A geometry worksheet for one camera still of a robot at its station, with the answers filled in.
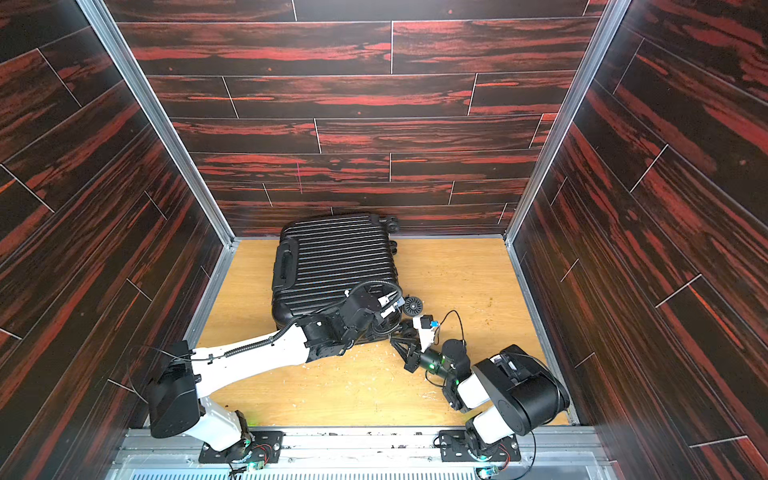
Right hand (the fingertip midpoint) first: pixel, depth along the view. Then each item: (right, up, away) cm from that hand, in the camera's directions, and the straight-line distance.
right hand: (396, 338), depth 84 cm
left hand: (-5, +11, -5) cm, 13 cm away
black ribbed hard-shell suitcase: (-22, +23, +2) cm, 32 cm away
